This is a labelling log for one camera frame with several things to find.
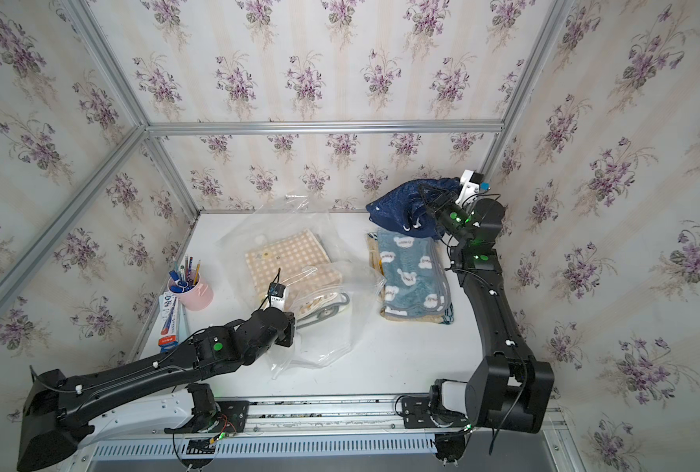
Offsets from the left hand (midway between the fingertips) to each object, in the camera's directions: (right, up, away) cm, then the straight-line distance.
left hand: (298, 319), depth 77 cm
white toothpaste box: (-42, -1, +12) cm, 43 cm away
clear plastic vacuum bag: (+5, -9, +11) cm, 15 cm away
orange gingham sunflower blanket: (+1, +7, +17) cm, 18 cm away
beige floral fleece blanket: (+22, +21, +31) cm, 43 cm away
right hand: (+31, +34, -8) cm, 47 cm away
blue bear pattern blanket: (+35, +7, +17) cm, 39 cm away
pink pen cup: (-35, +3, +14) cm, 37 cm away
